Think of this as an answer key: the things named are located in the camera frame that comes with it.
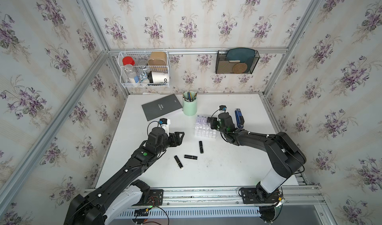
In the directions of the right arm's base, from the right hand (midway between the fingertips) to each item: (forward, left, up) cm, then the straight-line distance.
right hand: (214, 117), depth 93 cm
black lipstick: (-1, +6, -1) cm, 6 cm away
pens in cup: (+15, +17, +2) cm, 22 cm away
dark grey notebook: (+13, +38, -6) cm, 41 cm away
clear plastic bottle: (+15, +51, +23) cm, 58 cm away
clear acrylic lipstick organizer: (-4, +7, -6) cm, 10 cm away
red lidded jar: (+26, +55, +25) cm, 66 cm away
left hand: (-17, +19, +7) cm, 26 cm away
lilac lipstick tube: (0, +10, -2) cm, 10 cm away
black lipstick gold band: (-26, +22, -8) cm, 35 cm away
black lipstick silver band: (0, +3, -2) cm, 4 cm away
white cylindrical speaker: (+19, +36, +17) cm, 44 cm away
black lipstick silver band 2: (-16, +8, -9) cm, 20 cm away
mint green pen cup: (+8, +16, +4) cm, 18 cm away
